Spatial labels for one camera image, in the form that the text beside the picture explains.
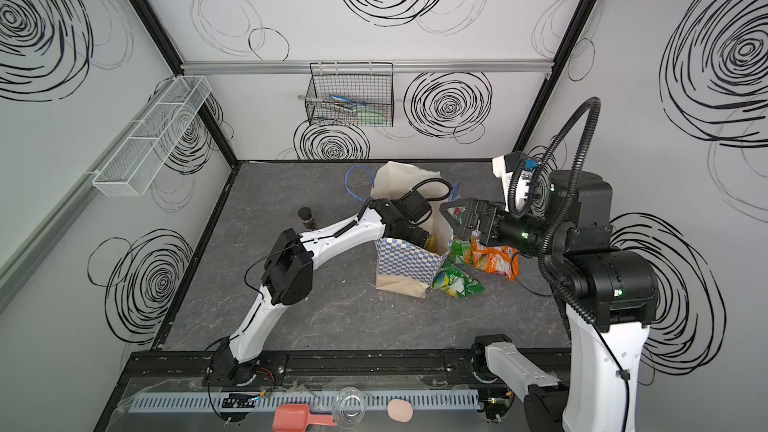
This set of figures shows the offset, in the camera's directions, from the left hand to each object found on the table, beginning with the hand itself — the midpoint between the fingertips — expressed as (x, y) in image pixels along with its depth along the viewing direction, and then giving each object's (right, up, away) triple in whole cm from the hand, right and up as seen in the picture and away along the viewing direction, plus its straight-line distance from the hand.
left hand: (417, 240), depth 89 cm
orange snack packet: (+25, -6, -1) cm, 26 cm away
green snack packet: (+12, -3, -4) cm, 13 cm away
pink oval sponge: (-6, -37, -19) cm, 42 cm away
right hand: (+3, +12, -38) cm, 40 cm away
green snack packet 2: (+10, -11, -5) cm, 15 cm away
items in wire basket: (-17, +38, -5) cm, 42 cm away
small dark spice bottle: (-34, +5, +6) cm, 35 cm away
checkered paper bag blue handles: (-5, -5, -13) cm, 15 cm away
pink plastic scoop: (-29, -36, -23) cm, 52 cm away
